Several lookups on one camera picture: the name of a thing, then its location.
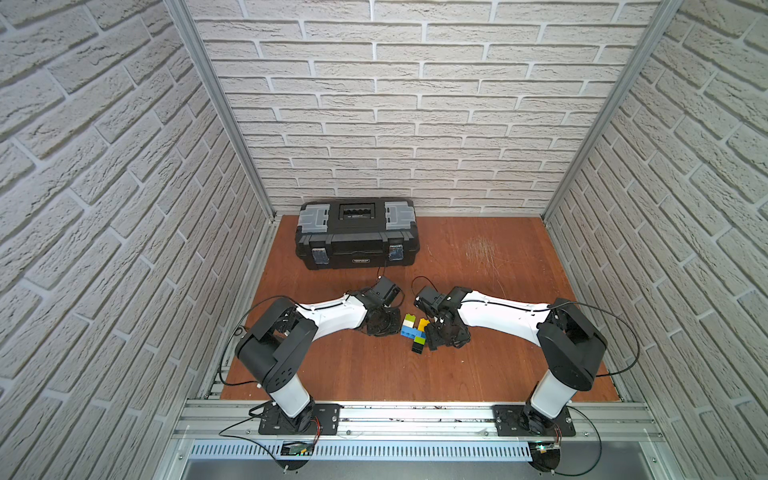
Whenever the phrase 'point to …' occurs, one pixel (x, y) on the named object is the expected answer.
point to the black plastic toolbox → (357, 233)
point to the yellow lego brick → (422, 324)
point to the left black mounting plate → (325, 420)
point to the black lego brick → (417, 347)
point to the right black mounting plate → (511, 422)
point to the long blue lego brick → (411, 332)
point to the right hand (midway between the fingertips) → (445, 341)
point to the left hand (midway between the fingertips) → (403, 326)
